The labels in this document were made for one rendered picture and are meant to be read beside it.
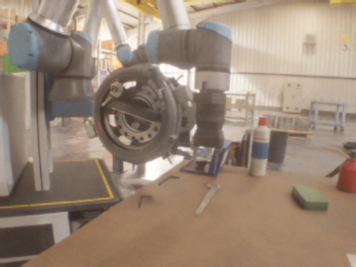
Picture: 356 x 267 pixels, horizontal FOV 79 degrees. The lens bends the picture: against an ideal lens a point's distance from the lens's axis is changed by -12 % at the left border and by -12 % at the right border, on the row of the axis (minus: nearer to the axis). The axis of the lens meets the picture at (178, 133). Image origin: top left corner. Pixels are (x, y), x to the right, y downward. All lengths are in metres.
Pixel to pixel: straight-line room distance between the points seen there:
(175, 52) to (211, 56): 0.09
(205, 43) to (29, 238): 0.96
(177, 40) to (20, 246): 0.96
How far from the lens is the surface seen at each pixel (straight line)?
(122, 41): 1.46
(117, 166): 2.38
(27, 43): 0.85
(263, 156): 0.95
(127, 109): 1.79
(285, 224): 0.64
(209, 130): 0.60
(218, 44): 0.59
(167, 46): 0.61
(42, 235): 1.10
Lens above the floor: 0.76
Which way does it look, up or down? 9 degrees down
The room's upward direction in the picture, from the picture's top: 3 degrees clockwise
